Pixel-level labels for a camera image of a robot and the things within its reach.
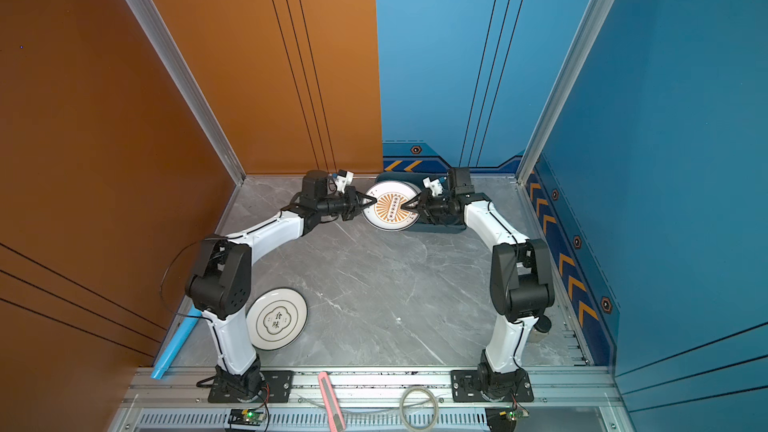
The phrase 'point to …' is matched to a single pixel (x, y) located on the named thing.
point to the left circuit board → (247, 416)
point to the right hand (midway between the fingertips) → (401, 208)
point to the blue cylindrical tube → (177, 346)
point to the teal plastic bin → (417, 178)
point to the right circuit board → (503, 419)
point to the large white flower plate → (275, 317)
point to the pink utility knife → (332, 402)
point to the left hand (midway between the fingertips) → (379, 199)
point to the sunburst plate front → (386, 213)
